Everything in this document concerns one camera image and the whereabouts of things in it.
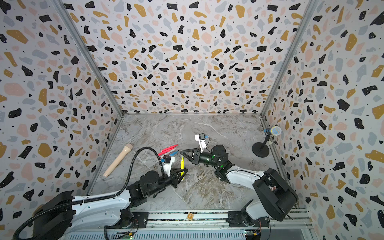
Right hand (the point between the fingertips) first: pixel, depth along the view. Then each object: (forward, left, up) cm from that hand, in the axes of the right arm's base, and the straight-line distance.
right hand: (182, 154), depth 72 cm
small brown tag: (-22, -4, -22) cm, 32 cm away
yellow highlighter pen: (-4, 0, -5) cm, 6 cm away
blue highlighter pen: (+14, +9, -22) cm, 28 cm away
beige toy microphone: (+14, +41, -19) cm, 47 cm away
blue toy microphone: (+14, -47, +2) cm, 49 cm away
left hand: (-5, -3, -6) cm, 9 cm away
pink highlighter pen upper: (+17, +15, -22) cm, 32 cm away
